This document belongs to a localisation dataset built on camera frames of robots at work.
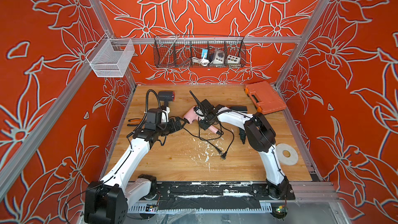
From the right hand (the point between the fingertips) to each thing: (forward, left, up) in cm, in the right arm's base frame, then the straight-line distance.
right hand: (200, 123), depth 97 cm
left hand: (-9, +10, +15) cm, 20 cm away
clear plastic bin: (+26, +55, +32) cm, 69 cm away
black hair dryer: (+28, +28, -6) cm, 40 cm away
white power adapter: (+28, -11, +31) cm, 43 cm away
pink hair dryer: (+2, +6, +4) cm, 8 cm away
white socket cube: (+27, -20, +29) cm, 44 cm away
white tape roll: (-19, -48, -1) cm, 52 cm away
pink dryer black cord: (-17, -10, 0) cm, 20 cm away
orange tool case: (+18, -44, +5) cm, 48 cm away
